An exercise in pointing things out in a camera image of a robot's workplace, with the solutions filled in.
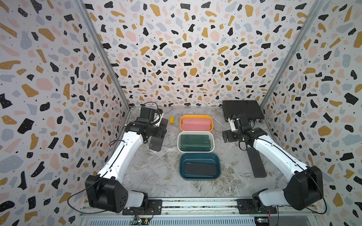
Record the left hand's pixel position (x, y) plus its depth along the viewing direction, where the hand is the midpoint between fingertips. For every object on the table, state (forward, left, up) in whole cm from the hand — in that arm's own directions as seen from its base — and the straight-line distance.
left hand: (161, 128), depth 81 cm
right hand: (0, -41, -6) cm, 42 cm away
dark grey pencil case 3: (-17, -58, -19) cm, 64 cm away
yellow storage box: (+25, -29, -18) cm, 43 cm away
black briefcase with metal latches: (+37, -72, -21) cm, 84 cm away
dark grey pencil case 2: (-7, +3, -5) cm, 9 cm away
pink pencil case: (+17, -22, -18) cm, 33 cm away
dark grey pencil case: (-16, -23, -20) cm, 35 cm away
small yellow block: (+24, -2, -21) cm, 33 cm away
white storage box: (+2, -32, -16) cm, 36 cm away
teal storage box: (-10, -31, -18) cm, 38 cm away
